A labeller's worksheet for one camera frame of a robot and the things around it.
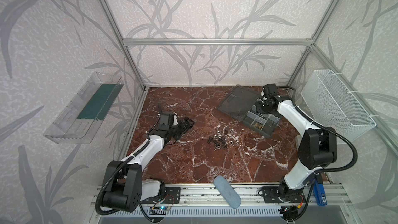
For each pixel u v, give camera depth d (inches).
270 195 28.9
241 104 45.1
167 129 26.7
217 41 36.9
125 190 16.0
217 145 35.0
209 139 36.2
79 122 25.1
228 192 28.4
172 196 28.5
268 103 26.6
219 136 36.8
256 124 38.8
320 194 28.2
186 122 31.0
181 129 30.4
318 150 18.4
